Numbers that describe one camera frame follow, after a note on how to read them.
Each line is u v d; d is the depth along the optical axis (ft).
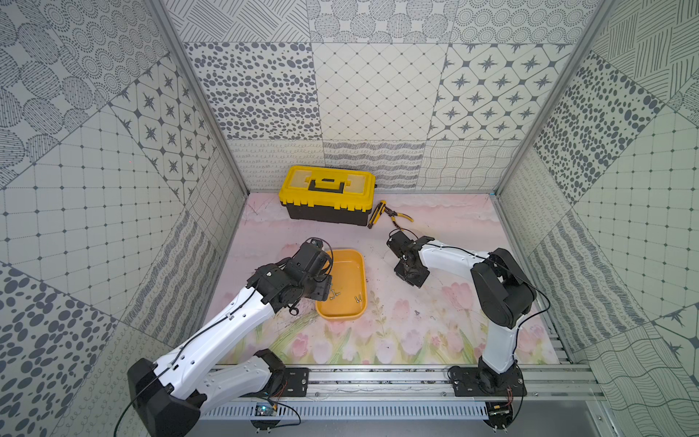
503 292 1.63
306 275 1.81
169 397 1.22
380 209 3.70
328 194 3.27
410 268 2.46
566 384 2.46
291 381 2.45
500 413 2.36
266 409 2.35
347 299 2.98
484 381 2.15
